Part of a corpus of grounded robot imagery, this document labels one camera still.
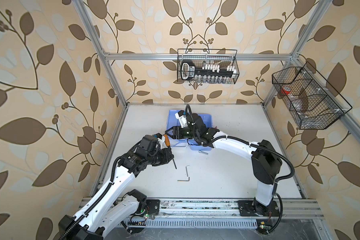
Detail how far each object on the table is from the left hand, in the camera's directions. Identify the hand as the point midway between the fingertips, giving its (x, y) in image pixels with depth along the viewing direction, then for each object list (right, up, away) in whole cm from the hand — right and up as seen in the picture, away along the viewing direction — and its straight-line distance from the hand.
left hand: (175, 155), depth 73 cm
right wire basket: (+70, +28, +4) cm, 75 cm away
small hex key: (+5, -11, +14) cm, 19 cm away
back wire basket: (+35, +41, +16) cm, 56 cm away
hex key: (+4, -17, +11) cm, 21 cm away
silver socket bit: (+15, -3, +21) cm, 25 cm away
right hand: (-4, +11, +7) cm, 13 cm away
